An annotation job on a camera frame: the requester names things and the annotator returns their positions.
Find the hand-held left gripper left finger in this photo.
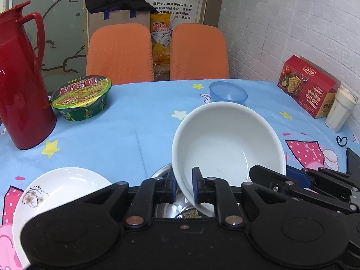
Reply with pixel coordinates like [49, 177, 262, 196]
[35, 170, 178, 228]

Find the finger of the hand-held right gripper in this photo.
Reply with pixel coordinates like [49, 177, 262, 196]
[287, 148, 360, 196]
[249, 164, 359, 214]

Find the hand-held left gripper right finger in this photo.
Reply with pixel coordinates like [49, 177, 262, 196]
[192, 166, 270, 228]

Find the stainless steel bowl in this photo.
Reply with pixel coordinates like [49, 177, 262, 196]
[150, 162, 239, 219]

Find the plain white bowl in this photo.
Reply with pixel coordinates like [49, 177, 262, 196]
[172, 102, 287, 218]

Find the white plate with flower print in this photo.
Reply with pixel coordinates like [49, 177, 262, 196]
[13, 167, 113, 268]

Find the blue cartoon printed tablecloth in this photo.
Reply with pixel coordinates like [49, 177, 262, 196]
[0, 79, 360, 259]

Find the white cup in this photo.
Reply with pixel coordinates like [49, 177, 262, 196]
[325, 88, 359, 132]

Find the red cracker box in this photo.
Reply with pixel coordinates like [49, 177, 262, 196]
[277, 55, 341, 119]

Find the blue plastic bowl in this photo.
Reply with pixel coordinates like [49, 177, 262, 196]
[209, 81, 248, 106]

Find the green instant noodle bowl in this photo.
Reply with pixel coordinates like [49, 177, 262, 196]
[51, 75, 112, 121]

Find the orange chair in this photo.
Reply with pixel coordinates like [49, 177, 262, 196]
[169, 23, 230, 81]
[86, 24, 155, 85]

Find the yellow packet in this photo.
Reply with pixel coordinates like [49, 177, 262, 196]
[150, 14, 176, 65]

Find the brown paper bag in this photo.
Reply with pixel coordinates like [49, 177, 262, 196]
[88, 9, 151, 34]

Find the red thermos jug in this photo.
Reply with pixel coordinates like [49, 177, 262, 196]
[0, 1, 57, 150]

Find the black cloth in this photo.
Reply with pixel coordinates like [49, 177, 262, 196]
[85, 0, 159, 14]

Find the wall poster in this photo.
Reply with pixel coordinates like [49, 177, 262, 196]
[84, 0, 210, 24]

